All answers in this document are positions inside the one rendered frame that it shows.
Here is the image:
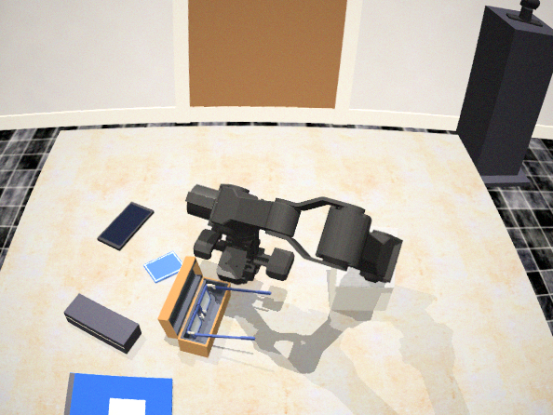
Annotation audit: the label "blue notebook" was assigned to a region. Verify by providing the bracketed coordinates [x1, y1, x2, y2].
[64, 373, 172, 415]

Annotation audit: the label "blue glasses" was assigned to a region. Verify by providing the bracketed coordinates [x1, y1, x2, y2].
[186, 284, 272, 341]

